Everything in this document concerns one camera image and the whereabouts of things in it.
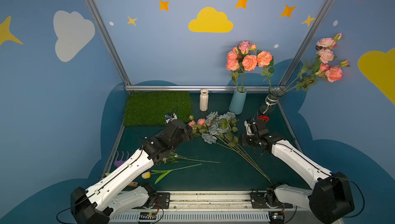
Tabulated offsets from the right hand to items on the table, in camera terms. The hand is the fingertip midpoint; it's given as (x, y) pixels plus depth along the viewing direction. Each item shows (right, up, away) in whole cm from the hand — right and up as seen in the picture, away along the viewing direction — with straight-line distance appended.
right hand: (244, 137), depth 87 cm
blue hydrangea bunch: (-13, +5, +3) cm, 14 cm away
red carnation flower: (+18, +11, +15) cm, 26 cm away
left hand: (-32, +7, -11) cm, 35 cm away
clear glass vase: (+20, +17, +15) cm, 30 cm away
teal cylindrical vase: (0, +21, +15) cm, 25 cm away
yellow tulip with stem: (-54, -19, -7) cm, 57 cm away
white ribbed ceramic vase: (-23, +22, +15) cm, 35 cm away
